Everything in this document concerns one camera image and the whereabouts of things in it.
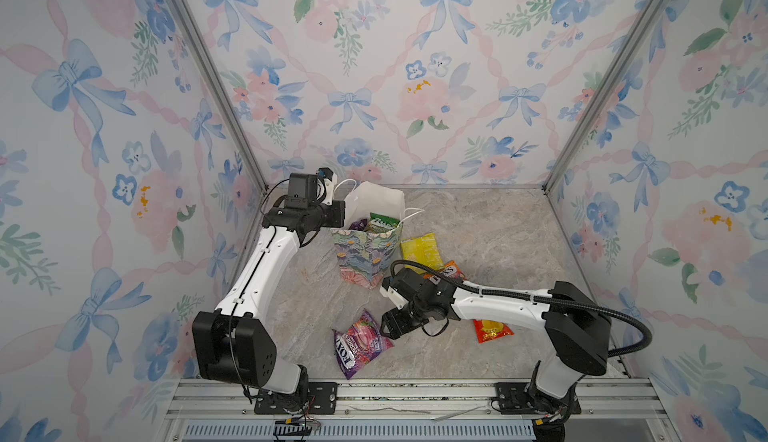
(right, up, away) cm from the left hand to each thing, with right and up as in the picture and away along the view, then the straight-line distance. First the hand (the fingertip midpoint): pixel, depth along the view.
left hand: (344, 207), depth 81 cm
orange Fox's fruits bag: (+32, -19, +14) cm, 40 cm away
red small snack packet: (+41, -34, +2) cm, 53 cm away
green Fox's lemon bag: (+9, -5, +11) cm, 16 cm away
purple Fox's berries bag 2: (+4, -36, -2) cm, 37 cm away
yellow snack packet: (+24, -14, +18) cm, 33 cm away
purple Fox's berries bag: (+3, -5, +13) cm, 15 cm away
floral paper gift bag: (+6, -14, +1) cm, 15 cm away
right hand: (+12, -33, -1) cm, 35 cm away
